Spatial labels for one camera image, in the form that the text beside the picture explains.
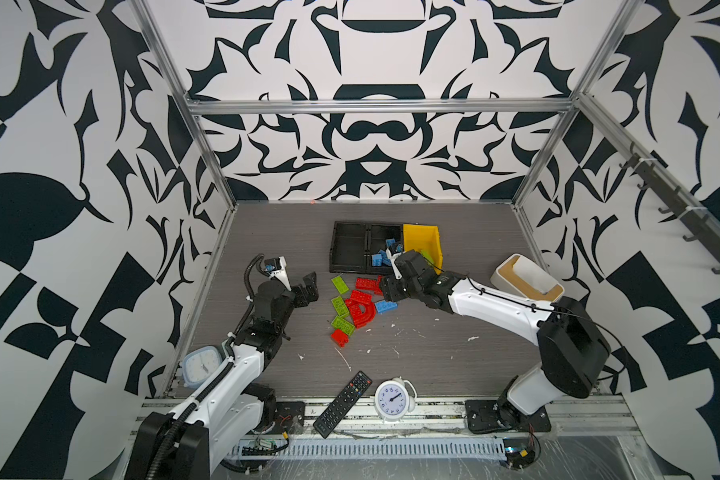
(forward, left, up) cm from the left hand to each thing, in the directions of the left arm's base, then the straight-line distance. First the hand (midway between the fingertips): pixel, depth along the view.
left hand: (299, 271), depth 83 cm
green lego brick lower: (-9, -10, -15) cm, 20 cm away
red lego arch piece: (-4, -17, -14) cm, 22 cm away
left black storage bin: (+17, -13, -15) cm, 26 cm away
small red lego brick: (-14, -10, -13) cm, 22 cm away
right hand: (-1, -25, -4) cm, 25 cm away
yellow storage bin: (+20, -40, -12) cm, 46 cm away
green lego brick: (-4, -10, -13) cm, 17 cm away
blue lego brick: (-5, -24, -14) cm, 28 cm away
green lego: (+15, -39, -14) cm, 44 cm away
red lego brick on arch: (-2, -16, -12) cm, 20 cm away
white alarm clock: (-30, -24, -12) cm, 40 cm away
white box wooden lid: (+3, -66, -10) cm, 67 cm away
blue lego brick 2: (+19, -28, -13) cm, 36 cm away
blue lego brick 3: (+9, -22, -9) cm, 25 cm away
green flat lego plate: (+4, -10, -15) cm, 18 cm away
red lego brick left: (+2, -21, -12) cm, 24 cm away
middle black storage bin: (+27, -24, -18) cm, 41 cm away
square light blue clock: (-20, +26, -12) cm, 35 cm away
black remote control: (-31, -12, -13) cm, 35 cm away
